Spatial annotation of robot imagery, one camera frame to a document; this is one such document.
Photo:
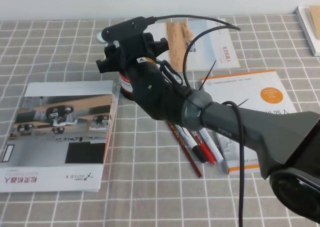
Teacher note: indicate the grey checkered tablecloth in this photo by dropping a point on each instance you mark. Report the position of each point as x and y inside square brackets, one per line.
[147, 180]

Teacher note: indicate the black mesh pen holder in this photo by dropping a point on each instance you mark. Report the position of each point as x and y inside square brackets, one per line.
[125, 86]

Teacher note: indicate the white book at edge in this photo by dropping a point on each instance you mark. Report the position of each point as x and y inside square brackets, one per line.
[309, 20]

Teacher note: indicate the red pencil with eraser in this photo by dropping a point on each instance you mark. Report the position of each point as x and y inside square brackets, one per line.
[184, 149]

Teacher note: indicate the red gel pen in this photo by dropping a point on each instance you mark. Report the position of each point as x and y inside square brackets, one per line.
[208, 154]

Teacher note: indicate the white capless marker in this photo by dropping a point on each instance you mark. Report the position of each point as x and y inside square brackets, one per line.
[211, 145]

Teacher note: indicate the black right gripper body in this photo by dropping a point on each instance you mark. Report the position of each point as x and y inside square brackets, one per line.
[130, 51]

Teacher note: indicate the Agilex robot catalogue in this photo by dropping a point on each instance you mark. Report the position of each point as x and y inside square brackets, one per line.
[60, 137]

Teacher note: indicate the white ROS textbook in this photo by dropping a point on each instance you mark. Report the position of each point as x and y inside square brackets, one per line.
[257, 90]

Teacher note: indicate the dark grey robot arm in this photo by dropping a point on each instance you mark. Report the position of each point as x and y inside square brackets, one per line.
[287, 145]

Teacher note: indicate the white marker on table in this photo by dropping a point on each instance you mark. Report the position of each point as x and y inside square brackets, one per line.
[193, 145]

